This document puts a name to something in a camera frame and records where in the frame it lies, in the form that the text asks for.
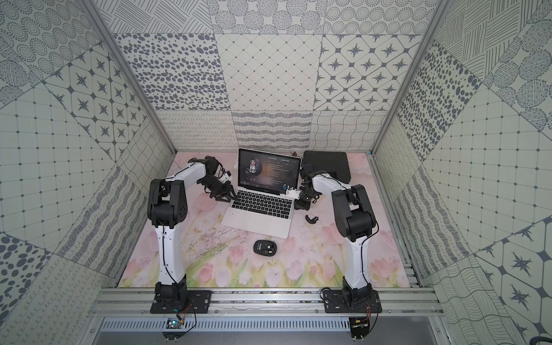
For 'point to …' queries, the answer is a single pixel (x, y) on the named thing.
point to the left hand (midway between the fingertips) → (233, 198)
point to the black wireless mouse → (265, 247)
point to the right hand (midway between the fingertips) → (301, 205)
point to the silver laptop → (259, 206)
